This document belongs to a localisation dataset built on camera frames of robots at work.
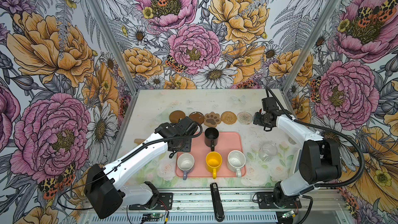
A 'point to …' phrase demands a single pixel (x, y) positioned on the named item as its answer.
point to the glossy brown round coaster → (198, 116)
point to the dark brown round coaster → (175, 115)
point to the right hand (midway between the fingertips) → (258, 124)
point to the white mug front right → (236, 160)
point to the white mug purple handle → (185, 162)
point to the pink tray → (228, 141)
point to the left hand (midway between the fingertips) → (180, 150)
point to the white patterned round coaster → (244, 117)
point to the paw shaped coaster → (212, 119)
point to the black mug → (211, 135)
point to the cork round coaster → (228, 117)
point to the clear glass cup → (267, 151)
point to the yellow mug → (213, 161)
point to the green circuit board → (153, 215)
